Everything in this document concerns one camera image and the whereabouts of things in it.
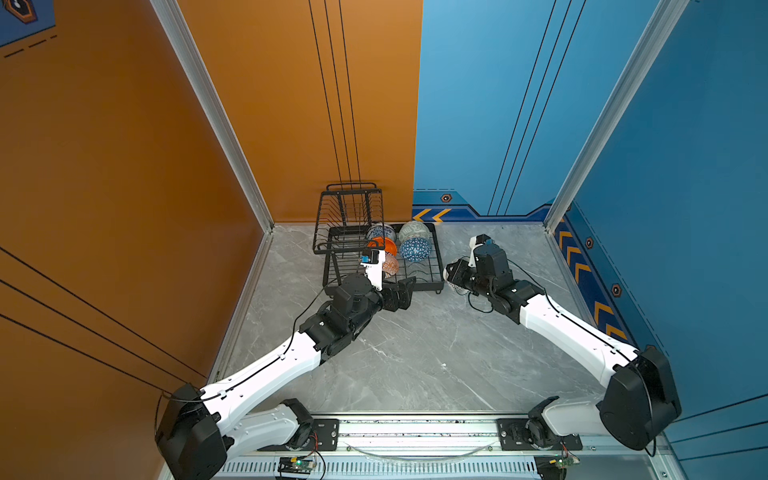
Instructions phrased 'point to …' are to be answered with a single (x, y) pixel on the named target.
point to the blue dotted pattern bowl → (415, 249)
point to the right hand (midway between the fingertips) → (441, 264)
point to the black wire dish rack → (352, 234)
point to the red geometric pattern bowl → (390, 264)
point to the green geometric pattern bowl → (414, 229)
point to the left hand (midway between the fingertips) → (402, 274)
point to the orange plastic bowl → (384, 242)
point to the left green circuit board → (301, 464)
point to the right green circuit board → (565, 461)
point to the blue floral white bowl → (380, 230)
